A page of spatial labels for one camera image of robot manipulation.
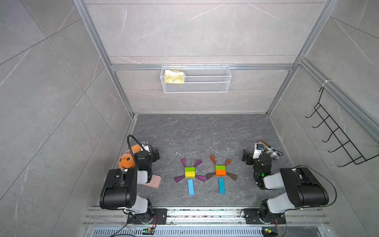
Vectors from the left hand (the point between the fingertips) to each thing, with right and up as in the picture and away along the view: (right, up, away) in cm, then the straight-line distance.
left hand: (148, 147), depth 93 cm
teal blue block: (+45, -20, -11) cm, 51 cm away
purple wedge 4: (+34, -17, -8) cm, 39 cm away
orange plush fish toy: (-10, -6, -8) cm, 14 cm away
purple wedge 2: (+32, -10, 0) cm, 34 cm away
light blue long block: (+28, -22, -12) cm, 37 cm away
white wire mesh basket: (+31, +47, +8) cm, 56 cm away
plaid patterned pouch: (+81, -4, +1) cm, 81 cm away
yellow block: (+27, -16, -6) cm, 32 cm away
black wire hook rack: (+96, +2, -34) cm, 102 cm away
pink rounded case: (+7, -19, -9) cm, 22 cm away
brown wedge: (+39, -15, -8) cm, 43 cm away
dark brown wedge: (+53, -16, -7) cm, 56 cm away
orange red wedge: (+42, -7, -1) cm, 43 cm away
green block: (+27, -13, -4) cm, 30 cm away
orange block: (+45, -14, -7) cm, 48 cm away
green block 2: (+46, -12, -5) cm, 47 cm away
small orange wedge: (+52, -9, -2) cm, 52 cm away
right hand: (+67, -1, -1) cm, 67 cm away
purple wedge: (+23, -9, -1) cm, 25 cm away
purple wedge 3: (+20, -17, -8) cm, 28 cm away
